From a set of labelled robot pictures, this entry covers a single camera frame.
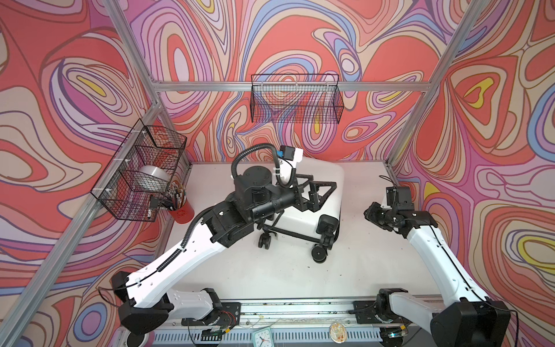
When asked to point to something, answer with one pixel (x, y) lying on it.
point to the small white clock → (263, 338)
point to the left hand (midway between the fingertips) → (325, 181)
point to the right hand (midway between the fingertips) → (368, 218)
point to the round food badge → (338, 332)
